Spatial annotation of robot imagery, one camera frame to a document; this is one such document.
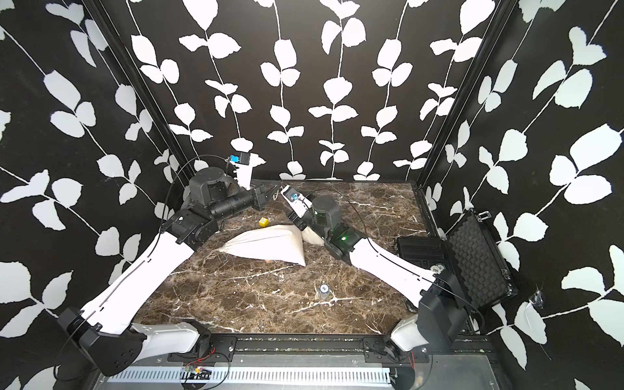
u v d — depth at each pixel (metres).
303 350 0.75
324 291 0.80
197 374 0.71
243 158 0.55
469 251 0.83
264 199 0.58
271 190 0.65
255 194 0.56
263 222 1.02
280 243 0.88
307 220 0.65
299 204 0.61
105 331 0.38
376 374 0.70
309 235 0.99
